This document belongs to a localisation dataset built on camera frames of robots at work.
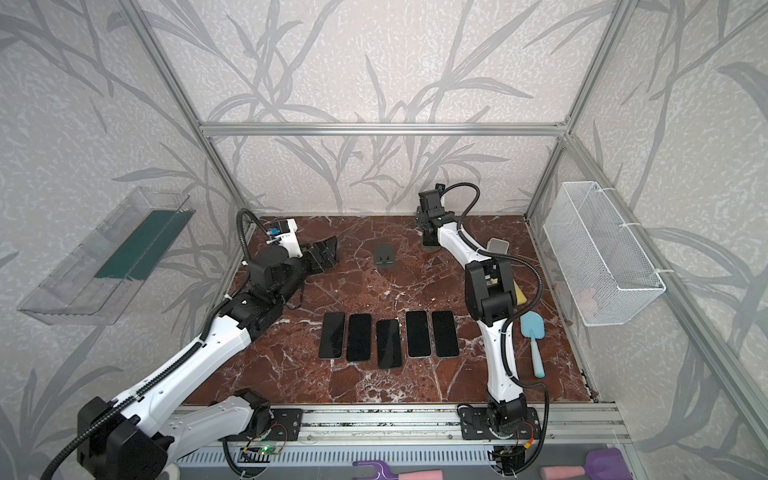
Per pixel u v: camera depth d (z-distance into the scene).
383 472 0.68
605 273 0.62
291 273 0.61
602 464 0.69
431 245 1.08
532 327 0.90
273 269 0.54
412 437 0.73
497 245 1.01
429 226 0.77
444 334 0.89
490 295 0.59
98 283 0.64
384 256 1.07
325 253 0.67
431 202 0.81
